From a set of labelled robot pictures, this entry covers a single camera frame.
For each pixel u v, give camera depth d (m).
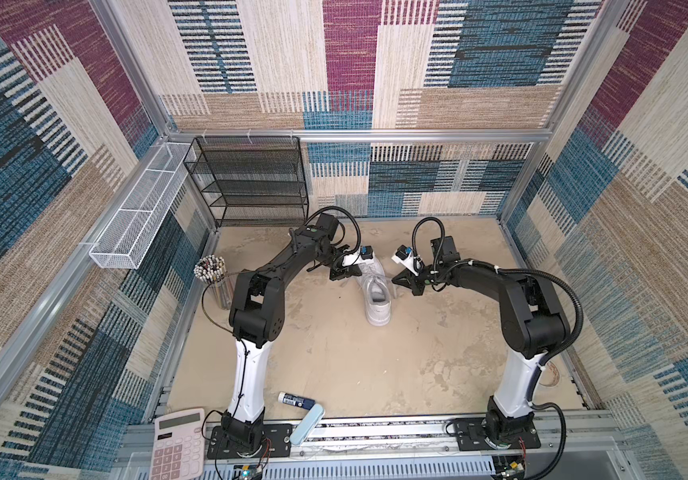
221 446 0.73
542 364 0.54
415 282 0.85
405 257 0.85
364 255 0.83
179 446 0.71
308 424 0.73
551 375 0.83
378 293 0.92
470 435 0.73
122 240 0.91
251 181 1.11
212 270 0.83
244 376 0.60
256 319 0.57
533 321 0.52
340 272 0.85
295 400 0.78
